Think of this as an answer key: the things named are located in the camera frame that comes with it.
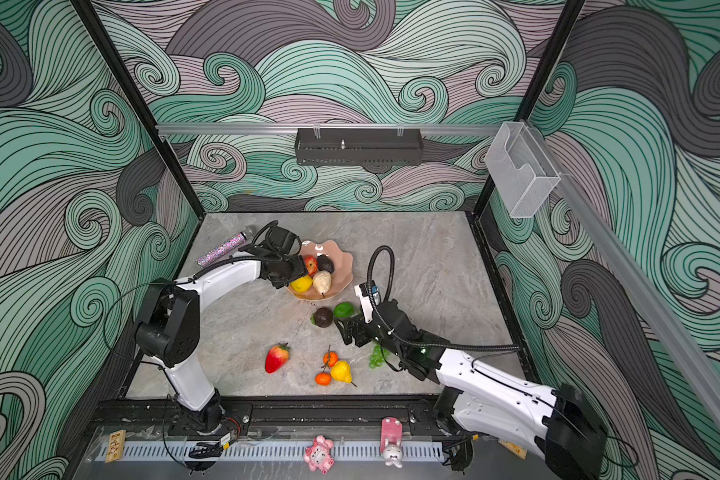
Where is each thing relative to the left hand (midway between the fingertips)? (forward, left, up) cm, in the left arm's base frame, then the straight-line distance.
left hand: (302, 270), depth 93 cm
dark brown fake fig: (-14, -8, -4) cm, 16 cm away
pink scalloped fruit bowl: (+2, -12, -5) cm, 13 cm away
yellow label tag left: (-46, +39, -7) cm, 61 cm away
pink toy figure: (-47, -9, -4) cm, 48 cm away
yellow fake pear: (-29, -14, -4) cm, 32 cm away
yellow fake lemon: (-5, -1, +1) cm, 5 cm away
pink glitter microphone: (+14, +30, -6) cm, 34 cm away
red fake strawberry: (-26, +4, -5) cm, 26 cm away
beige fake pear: (-3, -6, -1) cm, 7 cm away
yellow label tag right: (-45, -56, -6) cm, 72 cm away
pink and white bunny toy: (-44, -26, -7) cm, 51 cm away
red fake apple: (+3, -2, -1) cm, 4 cm away
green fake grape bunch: (-24, -24, -7) cm, 35 cm away
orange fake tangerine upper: (-25, -10, -6) cm, 28 cm away
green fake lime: (-11, -13, -4) cm, 18 cm away
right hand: (-18, -15, +7) cm, 25 cm away
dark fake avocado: (+5, -7, -3) cm, 9 cm away
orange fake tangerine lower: (-31, -9, -5) cm, 32 cm away
